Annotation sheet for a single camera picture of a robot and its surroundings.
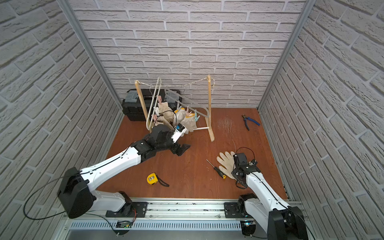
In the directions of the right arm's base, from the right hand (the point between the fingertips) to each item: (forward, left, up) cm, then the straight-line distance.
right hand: (240, 175), depth 86 cm
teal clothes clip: (+26, +24, +25) cm, 43 cm away
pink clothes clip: (+40, +45, +28) cm, 66 cm away
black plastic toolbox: (+44, +66, +17) cm, 81 cm away
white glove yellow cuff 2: (+30, +28, +15) cm, 44 cm away
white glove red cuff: (+8, +5, +1) cm, 10 cm away
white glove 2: (+29, +46, +20) cm, 58 cm away
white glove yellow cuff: (+35, +34, +17) cm, 52 cm away
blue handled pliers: (+43, -15, +1) cm, 46 cm away
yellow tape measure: (0, +50, +4) cm, 51 cm away
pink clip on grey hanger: (+30, +29, +24) cm, 48 cm away
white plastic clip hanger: (+30, +46, +29) cm, 62 cm away
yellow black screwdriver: (0, +11, +2) cm, 11 cm away
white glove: (+37, +43, +18) cm, 60 cm away
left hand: (+15, +30, +21) cm, 39 cm away
